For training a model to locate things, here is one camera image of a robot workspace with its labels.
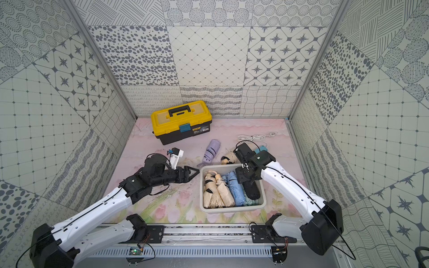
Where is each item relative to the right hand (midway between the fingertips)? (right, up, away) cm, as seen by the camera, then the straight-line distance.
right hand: (248, 178), depth 77 cm
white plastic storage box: (-11, -13, -5) cm, 17 cm away
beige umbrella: (-17, -7, -5) cm, 20 cm away
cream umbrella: (-8, +7, +16) cm, 19 cm away
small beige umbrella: (-10, -8, -3) cm, 13 cm away
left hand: (-24, +6, -5) cm, 25 cm away
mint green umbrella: (+1, -11, -1) cm, 11 cm away
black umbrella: (+2, -5, -1) cm, 6 cm away
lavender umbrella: (-19, +9, +21) cm, 30 cm away
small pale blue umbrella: (-6, -5, -1) cm, 8 cm away
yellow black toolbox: (-37, +28, +18) cm, 50 cm away
